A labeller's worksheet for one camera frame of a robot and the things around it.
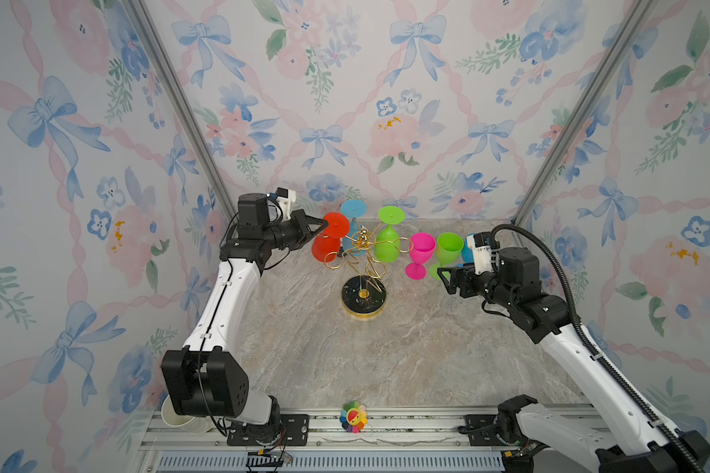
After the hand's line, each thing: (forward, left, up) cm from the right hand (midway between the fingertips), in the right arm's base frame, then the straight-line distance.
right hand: (451, 266), depth 74 cm
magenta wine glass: (+15, +4, -11) cm, 19 cm away
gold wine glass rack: (+5, +23, -24) cm, 34 cm away
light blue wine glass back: (+5, +25, +2) cm, 25 cm away
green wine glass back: (+10, +15, -5) cm, 19 cm away
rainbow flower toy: (-30, +25, -25) cm, 46 cm away
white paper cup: (-33, +60, -16) cm, 71 cm away
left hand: (+7, +31, +9) cm, 33 cm away
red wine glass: (+7, +29, +6) cm, 30 cm away
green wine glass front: (+14, -4, -11) cm, 19 cm away
